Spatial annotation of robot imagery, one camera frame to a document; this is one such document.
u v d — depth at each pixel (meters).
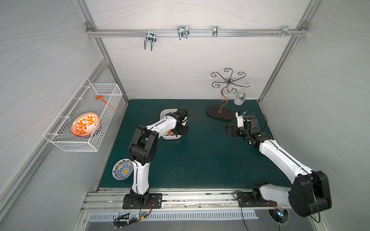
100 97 0.78
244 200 0.73
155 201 0.73
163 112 1.05
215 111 1.12
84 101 0.70
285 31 0.77
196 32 0.77
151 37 0.78
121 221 0.70
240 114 0.76
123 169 0.84
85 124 0.64
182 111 0.80
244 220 0.68
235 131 0.77
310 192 0.40
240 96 0.94
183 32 0.77
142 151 0.52
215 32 0.78
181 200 0.75
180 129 0.84
